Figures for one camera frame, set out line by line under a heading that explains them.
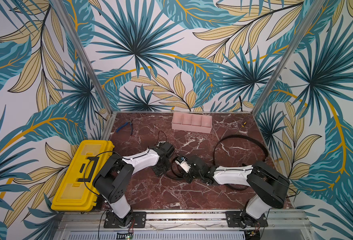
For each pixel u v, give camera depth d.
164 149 0.73
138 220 0.73
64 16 0.70
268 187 0.45
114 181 0.45
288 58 0.86
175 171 0.90
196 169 0.70
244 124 1.13
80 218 0.75
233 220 0.73
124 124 1.11
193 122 1.16
